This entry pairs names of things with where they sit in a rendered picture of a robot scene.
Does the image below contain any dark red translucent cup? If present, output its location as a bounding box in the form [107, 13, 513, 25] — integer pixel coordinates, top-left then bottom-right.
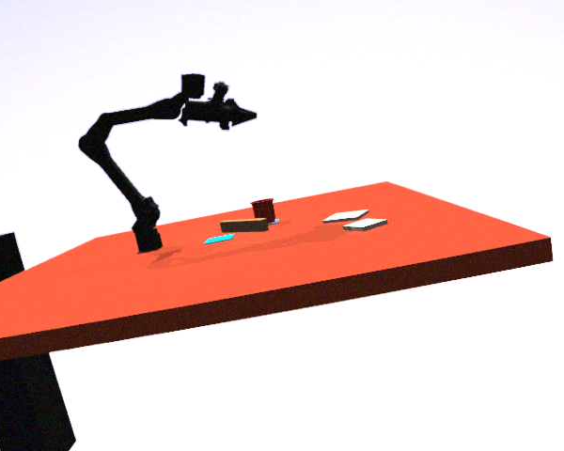
[250, 198, 275, 224]

